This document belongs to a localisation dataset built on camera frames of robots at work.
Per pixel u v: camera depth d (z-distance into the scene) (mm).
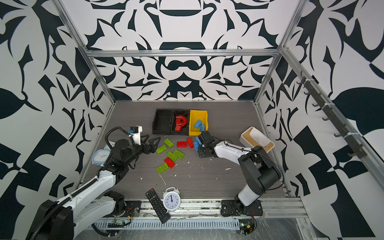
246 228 702
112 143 944
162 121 1029
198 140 958
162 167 871
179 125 1033
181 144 963
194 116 1077
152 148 727
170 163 877
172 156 915
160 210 727
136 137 714
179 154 920
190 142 945
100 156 885
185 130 1050
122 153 615
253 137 939
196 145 945
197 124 1050
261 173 457
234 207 673
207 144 726
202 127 1020
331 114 549
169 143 966
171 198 754
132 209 734
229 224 712
